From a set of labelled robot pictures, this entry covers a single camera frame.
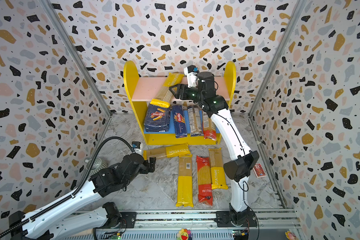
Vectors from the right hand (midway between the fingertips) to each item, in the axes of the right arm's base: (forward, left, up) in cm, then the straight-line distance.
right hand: (171, 84), depth 68 cm
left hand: (-23, +11, -26) cm, 36 cm away
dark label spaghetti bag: (+10, -12, -30) cm, 34 cm away
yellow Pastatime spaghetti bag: (-23, -25, -46) cm, 57 cm away
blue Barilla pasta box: (+4, +12, -28) cm, 30 cm away
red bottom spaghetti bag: (-35, -17, -44) cm, 59 cm away
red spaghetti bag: (0, -20, -31) cm, 37 cm away
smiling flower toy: (-53, -7, -44) cm, 69 cm away
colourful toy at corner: (-52, -56, -45) cm, 89 cm away
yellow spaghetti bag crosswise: (-10, +5, -44) cm, 46 cm away
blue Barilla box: (+2, -2, -30) cm, 30 cm away
